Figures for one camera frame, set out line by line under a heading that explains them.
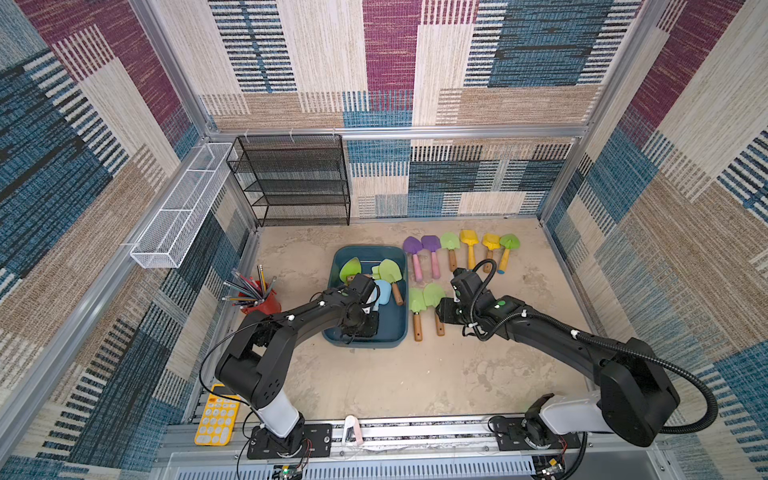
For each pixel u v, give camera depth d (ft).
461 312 2.40
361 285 2.44
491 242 3.66
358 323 2.51
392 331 3.02
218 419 2.49
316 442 2.40
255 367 1.50
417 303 3.15
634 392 1.35
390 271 3.42
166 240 2.33
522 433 2.36
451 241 3.68
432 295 3.23
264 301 2.96
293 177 3.55
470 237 3.77
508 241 3.66
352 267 3.46
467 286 2.17
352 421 2.44
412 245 3.66
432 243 3.66
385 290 3.26
